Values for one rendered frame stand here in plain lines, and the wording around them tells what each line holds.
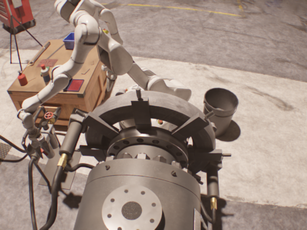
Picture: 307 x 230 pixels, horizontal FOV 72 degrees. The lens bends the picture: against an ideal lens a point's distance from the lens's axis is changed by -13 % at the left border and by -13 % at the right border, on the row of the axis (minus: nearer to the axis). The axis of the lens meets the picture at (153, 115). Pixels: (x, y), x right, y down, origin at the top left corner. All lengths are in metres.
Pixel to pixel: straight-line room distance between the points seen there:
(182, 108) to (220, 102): 1.24
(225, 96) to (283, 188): 0.99
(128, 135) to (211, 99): 1.27
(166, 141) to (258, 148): 1.33
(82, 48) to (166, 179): 0.70
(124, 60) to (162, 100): 0.49
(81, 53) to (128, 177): 0.61
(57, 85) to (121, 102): 0.35
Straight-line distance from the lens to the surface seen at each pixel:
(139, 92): 1.04
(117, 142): 1.23
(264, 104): 2.84
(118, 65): 1.51
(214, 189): 1.44
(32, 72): 2.54
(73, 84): 2.16
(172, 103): 1.12
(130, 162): 1.00
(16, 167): 2.36
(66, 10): 1.42
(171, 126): 1.44
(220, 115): 2.07
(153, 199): 0.87
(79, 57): 1.19
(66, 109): 2.26
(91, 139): 1.39
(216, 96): 2.30
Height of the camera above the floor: 1.72
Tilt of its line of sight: 45 degrees down
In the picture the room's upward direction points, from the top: straight up
